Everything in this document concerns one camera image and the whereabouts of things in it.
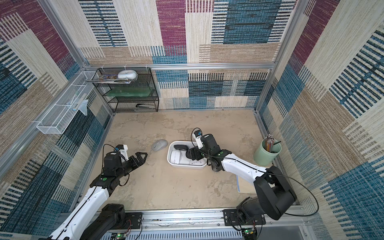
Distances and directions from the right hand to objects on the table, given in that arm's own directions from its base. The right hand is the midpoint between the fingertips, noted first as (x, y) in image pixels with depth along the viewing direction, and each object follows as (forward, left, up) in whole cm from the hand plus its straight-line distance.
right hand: (194, 146), depth 87 cm
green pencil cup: (-6, -38, -4) cm, 39 cm away
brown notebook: (-19, -27, -11) cm, 35 cm away
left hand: (-6, +29, +1) cm, 29 cm away
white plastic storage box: (-5, +7, -11) cm, 14 cm away
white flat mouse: (-6, -4, -8) cm, 11 cm away
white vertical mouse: (-2, +11, -8) cm, 14 cm away
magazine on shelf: (+34, +49, +23) cm, 64 cm away
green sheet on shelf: (+32, +41, +15) cm, 55 cm away
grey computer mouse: (+6, +23, -7) cm, 24 cm away
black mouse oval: (+5, +9, -8) cm, 13 cm away
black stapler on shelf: (+36, +39, -1) cm, 53 cm away
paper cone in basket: (+12, +58, +22) cm, 63 cm away
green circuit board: (-41, +35, -11) cm, 55 cm away
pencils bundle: (-1, -40, +5) cm, 41 cm away
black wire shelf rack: (+42, +55, -5) cm, 70 cm away
